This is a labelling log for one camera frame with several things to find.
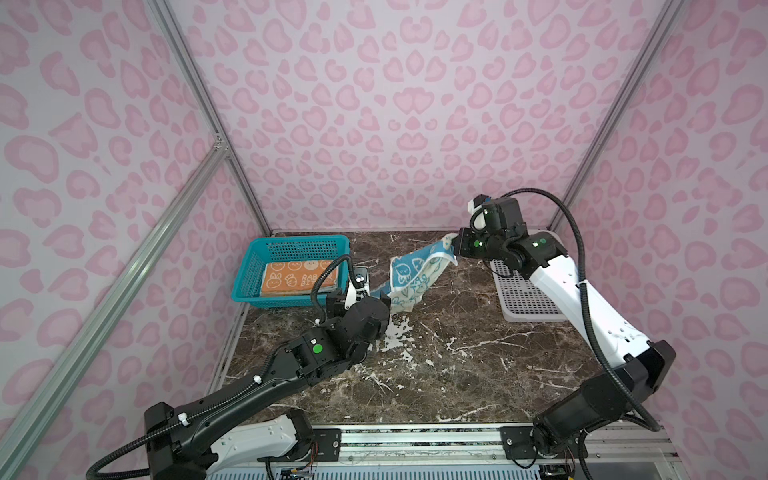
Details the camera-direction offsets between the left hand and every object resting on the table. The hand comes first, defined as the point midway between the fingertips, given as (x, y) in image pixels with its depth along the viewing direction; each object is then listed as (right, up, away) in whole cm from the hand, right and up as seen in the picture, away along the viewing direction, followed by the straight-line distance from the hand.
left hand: (366, 289), depth 70 cm
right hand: (+21, +12, +5) cm, 25 cm away
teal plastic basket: (-41, -3, +26) cm, 48 cm away
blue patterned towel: (+11, +3, +11) cm, 16 cm away
